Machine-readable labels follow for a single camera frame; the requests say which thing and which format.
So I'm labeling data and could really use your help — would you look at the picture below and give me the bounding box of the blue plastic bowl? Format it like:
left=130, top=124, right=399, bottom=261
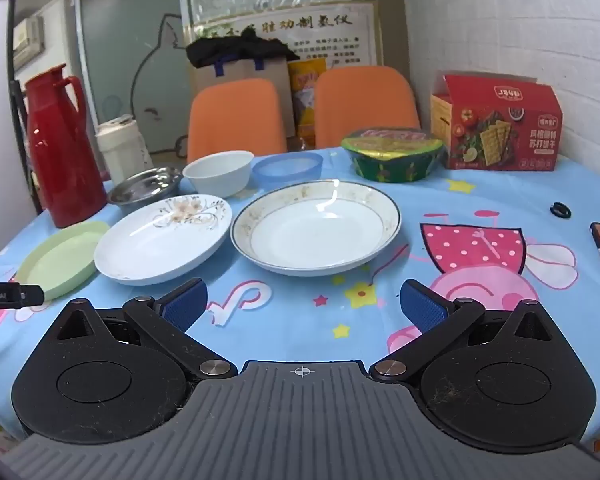
left=251, top=152, right=324, bottom=192

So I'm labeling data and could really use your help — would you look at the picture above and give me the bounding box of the white gold-rimmed plate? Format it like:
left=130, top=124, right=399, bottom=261
left=230, top=180, right=402, bottom=277

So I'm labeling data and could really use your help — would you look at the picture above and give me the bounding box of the green plastic plate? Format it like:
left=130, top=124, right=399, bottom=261
left=16, top=221, right=112, bottom=302

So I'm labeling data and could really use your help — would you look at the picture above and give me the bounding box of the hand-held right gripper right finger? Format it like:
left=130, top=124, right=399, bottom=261
left=369, top=279, right=556, bottom=383

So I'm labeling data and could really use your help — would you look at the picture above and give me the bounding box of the cardboard box with blue handles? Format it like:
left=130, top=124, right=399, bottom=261
left=192, top=56, right=296, bottom=138

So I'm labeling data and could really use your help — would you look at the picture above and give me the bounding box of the glass panel with cat drawing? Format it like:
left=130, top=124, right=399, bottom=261
left=72, top=0, right=201, bottom=181

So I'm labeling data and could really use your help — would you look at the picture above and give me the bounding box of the white floral plate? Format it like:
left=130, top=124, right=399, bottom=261
left=93, top=194, right=233, bottom=286

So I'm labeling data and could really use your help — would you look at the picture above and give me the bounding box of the red thermos jug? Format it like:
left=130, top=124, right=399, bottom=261
left=24, top=63, right=108, bottom=229

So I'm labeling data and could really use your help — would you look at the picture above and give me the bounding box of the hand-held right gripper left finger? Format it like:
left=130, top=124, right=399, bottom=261
left=55, top=277, right=239, bottom=381

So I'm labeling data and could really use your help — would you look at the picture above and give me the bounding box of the white ceramic bowl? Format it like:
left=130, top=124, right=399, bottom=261
left=182, top=150, right=255, bottom=198

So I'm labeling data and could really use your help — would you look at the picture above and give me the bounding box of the orange chair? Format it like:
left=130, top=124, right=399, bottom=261
left=186, top=79, right=287, bottom=165
left=314, top=66, right=422, bottom=150

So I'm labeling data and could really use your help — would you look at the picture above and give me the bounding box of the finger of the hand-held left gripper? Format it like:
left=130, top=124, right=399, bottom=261
left=19, top=285, right=46, bottom=307

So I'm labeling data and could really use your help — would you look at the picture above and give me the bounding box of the white travel tumbler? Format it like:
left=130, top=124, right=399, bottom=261
left=95, top=115, right=153, bottom=187

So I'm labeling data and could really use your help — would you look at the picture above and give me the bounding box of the yellow snack bag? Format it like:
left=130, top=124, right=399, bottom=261
left=287, top=58, right=328, bottom=142

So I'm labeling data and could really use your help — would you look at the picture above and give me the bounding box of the green instant noodle bowl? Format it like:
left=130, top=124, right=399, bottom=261
left=341, top=127, right=449, bottom=183

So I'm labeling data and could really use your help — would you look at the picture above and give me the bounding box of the stainless steel bowl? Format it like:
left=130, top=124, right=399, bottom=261
left=107, top=166, right=185, bottom=216

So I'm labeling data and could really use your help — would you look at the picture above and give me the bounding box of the black cloth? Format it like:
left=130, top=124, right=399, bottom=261
left=186, top=28, right=301, bottom=69

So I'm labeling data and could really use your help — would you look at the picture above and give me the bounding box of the framed wall poster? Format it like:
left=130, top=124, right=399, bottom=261
left=190, top=1, right=378, bottom=68

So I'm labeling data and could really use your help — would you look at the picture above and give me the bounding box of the white air conditioner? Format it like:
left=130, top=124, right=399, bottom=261
left=12, top=16, right=46, bottom=64

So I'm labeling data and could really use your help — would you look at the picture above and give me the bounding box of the red cracker box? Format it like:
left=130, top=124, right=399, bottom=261
left=430, top=71, right=564, bottom=172

